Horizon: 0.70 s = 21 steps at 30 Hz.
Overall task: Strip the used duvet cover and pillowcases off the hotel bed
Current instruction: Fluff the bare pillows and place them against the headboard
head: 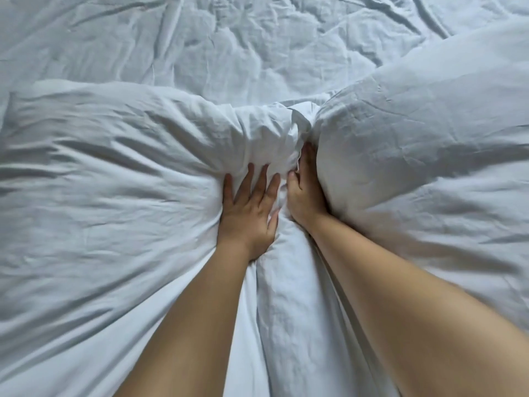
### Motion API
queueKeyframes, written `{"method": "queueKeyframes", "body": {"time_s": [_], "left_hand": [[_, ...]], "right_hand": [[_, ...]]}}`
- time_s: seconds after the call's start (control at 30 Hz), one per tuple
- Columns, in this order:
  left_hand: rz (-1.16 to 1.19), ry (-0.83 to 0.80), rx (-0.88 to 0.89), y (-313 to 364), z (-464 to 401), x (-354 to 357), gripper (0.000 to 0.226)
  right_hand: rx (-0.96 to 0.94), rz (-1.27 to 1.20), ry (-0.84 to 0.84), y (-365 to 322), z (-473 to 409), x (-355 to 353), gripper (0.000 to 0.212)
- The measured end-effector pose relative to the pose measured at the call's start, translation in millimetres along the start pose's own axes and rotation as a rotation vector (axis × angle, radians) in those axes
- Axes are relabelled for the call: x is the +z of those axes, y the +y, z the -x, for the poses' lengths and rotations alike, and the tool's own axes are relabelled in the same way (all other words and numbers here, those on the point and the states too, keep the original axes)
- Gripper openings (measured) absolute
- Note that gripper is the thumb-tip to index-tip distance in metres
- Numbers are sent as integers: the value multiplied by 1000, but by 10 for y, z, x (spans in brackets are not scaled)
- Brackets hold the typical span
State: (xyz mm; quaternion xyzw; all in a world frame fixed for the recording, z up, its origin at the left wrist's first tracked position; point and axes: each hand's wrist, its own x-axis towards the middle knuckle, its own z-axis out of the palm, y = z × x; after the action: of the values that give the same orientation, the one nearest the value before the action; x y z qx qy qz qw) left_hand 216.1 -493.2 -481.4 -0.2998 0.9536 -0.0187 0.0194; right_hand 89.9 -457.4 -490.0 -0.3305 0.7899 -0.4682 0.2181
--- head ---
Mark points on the person's right hand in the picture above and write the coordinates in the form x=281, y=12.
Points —
x=308, y=194

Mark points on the person's left hand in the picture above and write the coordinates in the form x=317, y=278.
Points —
x=246, y=219

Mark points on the white duvet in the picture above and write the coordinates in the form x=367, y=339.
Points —
x=103, y=181

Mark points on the white bed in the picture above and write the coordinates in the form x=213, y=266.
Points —
x=206, y=45

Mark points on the person's right forearm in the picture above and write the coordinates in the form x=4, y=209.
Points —
x=413, y=310

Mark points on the person's left forearm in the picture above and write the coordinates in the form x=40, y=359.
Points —
x=190, y=326

